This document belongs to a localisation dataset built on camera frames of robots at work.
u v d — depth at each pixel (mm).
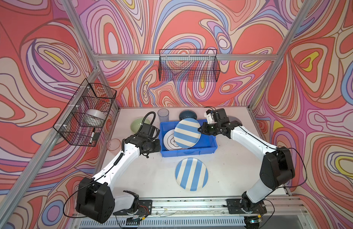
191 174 847
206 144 1004
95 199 392
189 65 975
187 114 1087
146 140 615
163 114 981
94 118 708
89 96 893
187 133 911
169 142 959
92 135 723
